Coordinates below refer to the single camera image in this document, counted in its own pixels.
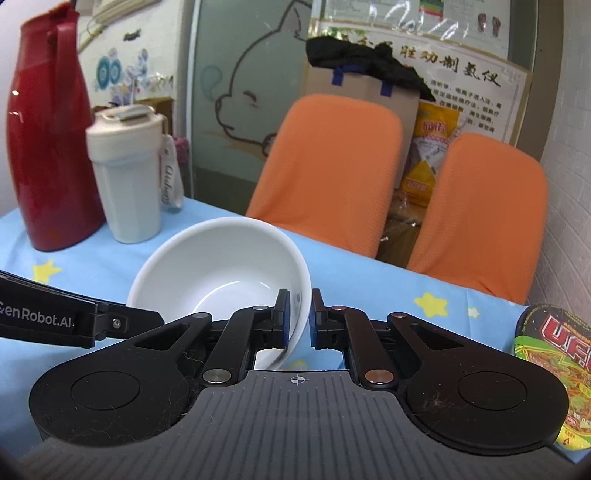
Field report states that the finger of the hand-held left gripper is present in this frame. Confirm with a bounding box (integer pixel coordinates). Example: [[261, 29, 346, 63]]
[[95, 302, 165, 341]]

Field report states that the white air conditioner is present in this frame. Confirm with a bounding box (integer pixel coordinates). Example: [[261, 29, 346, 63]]
[[76, 0, 192, 52]]

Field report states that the white travel tumbler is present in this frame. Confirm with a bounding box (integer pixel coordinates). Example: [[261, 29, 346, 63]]
[[85, 104, 186, 245]]

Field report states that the green instant noodle bowl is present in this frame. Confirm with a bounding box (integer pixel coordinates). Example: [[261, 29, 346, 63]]
[[513, 303, 591, 463]]

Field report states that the white ceramic bowl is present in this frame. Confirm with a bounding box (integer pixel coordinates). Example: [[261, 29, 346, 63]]
[[126, 217, 313, 373]]

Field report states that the glass panel with cat drawing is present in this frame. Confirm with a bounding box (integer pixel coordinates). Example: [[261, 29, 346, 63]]
[[190, 0, 324, 215]]

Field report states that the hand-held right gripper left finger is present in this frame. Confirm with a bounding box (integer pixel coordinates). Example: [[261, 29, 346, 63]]
[[124, 288, 294, 387]]

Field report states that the yellow snack bag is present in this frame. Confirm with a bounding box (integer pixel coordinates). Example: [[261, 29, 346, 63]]
[[399, 100, 464, 209]]

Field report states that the glossy wall poster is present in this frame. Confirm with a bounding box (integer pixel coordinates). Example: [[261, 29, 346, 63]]
[[314, 0, 511, 47]]

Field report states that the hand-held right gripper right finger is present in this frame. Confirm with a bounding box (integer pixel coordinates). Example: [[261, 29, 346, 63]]
[[310, 288, 463, 389]]

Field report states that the red thermos jug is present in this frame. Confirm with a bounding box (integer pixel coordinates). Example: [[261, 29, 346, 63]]
[[6, 2, 107, 253]]

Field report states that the cardboard box with blue handles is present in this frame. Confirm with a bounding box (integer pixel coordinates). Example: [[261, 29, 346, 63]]
[[302, 62, 422, 191]]

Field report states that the black cloth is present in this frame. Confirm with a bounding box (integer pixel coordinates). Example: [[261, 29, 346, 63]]
[[305, 36, 437, 103]]

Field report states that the orange chair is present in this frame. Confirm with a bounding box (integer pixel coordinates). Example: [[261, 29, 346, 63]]
[[406, 133, 549, 306], [246, 93, 404, 260]]

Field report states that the framed wall poster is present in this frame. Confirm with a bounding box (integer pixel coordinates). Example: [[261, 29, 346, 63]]
[[397, 41, 533, 146]]

